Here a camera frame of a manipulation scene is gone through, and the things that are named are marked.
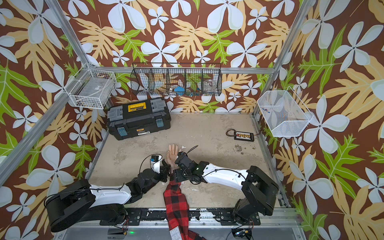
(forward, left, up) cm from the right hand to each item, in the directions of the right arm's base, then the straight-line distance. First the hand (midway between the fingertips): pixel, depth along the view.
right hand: (176, 174), depth 83 cm
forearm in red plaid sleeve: (-18, -1, -4) cm, 19 cm away
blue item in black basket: (+46, -1, +23) cm, 51 cm away
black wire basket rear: (+55, +2, +25) cm, 61 cm away
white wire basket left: (+40, +50, +29) cm, 70 cm away
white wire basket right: (+27, -62, +20) cm, 71 cm away
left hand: (+5, +3, +2) cm, 6 cm away
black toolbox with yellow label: (+33, +28, +11) cm, 44 cm away
